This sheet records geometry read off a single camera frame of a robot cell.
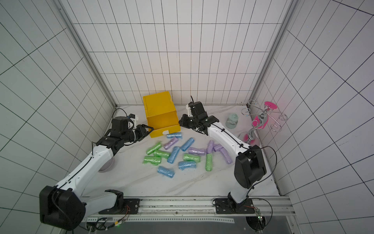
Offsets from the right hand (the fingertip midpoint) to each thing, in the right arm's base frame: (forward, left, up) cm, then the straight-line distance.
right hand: (179, 118), depth 84 cm
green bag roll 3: (-19, +14, -18) cm, 30 cm away
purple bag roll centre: (-11, -8, -19) cm, 23 cm away
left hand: (-10, +15, -2) cm, 18 cm away
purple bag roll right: (-14, -30, -21) cm, 39 cm away
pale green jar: (+10, -34, -13) cm, 38 cm away
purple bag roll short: (-7, -24, -19) cm, 32 cm away
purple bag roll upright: (-7, -20, -19) cm, 28 cm away
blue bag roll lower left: (-25, +6, -18) cm, 32 cm away
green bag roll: (-12, +18, -19) cm, 29 cm away
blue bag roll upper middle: (-6, -5, -20) cm, 21 cm away
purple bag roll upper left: (-6, +7, -19) cm, 21 cm away
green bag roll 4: (-15, -7, -19) cm, 25 cm away
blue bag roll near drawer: (0, +2, -18) cm, 18 cm away
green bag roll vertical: (-17, -19, -20) cm, 33 cm away
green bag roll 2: (-14, +11, -19) cm, 26 cm away
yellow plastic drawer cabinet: (+2, +11, 0) cm, 11 cm away
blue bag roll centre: (-14, +4, -19) cm, 24 cm away
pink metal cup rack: (0, -46, +5) cm, 46 cm away
